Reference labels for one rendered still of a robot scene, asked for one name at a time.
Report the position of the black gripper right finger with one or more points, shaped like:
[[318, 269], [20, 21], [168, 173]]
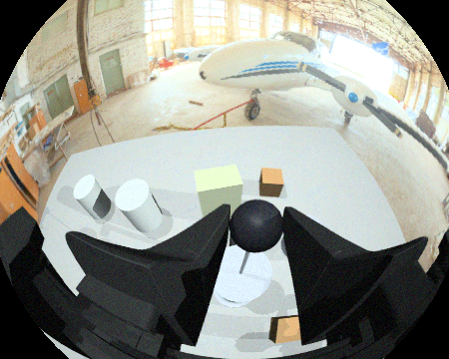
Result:
[[331, 275]]

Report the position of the small orange block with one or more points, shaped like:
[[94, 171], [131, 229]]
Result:
[[284, 329], [270, 182]]

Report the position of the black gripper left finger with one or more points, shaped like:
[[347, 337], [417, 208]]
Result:
[[177, 276]]

